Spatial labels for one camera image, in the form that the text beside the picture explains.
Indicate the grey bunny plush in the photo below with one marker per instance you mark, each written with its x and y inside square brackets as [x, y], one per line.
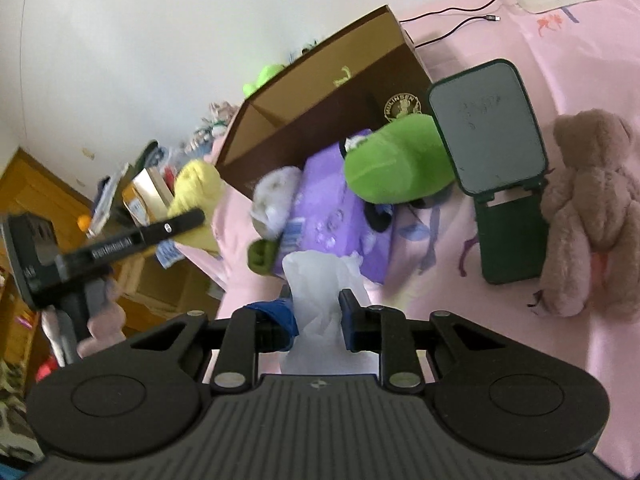
[212, 122]

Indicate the small green cloth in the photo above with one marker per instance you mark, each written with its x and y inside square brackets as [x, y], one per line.
[262, 256]

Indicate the purple tissue packet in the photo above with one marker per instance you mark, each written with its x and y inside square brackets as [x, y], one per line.
[330, 210]

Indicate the white thin cloth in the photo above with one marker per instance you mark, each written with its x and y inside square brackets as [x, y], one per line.
[320, 285]

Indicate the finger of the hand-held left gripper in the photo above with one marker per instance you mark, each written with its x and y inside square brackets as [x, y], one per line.
[130, 245]

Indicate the dark cloth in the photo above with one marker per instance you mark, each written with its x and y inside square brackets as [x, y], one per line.
[146, 157]

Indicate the blue patterned cloth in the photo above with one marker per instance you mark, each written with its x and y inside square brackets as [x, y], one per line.
[169, 254]

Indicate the green caterpillar plush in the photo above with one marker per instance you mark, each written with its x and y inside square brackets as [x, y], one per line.
[262, 77]

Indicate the plain cardboard box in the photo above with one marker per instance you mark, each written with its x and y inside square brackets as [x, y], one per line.
[150, 285]

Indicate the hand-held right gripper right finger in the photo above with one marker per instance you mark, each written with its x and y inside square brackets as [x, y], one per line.
[350, 325]

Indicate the yellow tissue box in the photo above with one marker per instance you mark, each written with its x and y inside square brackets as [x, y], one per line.
[142, 195]

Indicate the yellow cloth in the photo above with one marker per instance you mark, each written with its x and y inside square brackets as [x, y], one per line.
[197, 190]

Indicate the brown teddy bear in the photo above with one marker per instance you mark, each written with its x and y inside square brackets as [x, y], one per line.
[585, 200]

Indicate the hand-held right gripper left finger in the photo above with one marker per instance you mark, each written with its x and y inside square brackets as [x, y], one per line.
[280, 317]

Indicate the person's left hand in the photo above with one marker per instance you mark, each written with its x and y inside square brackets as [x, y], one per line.
[105, 327]

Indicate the brown cardboard box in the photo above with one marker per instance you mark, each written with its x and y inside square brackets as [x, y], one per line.
[325, 90]

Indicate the green bug plush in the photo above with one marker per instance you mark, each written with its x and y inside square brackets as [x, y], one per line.
[395, 160]

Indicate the white towel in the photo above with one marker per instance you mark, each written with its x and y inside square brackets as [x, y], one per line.
[275, 195]

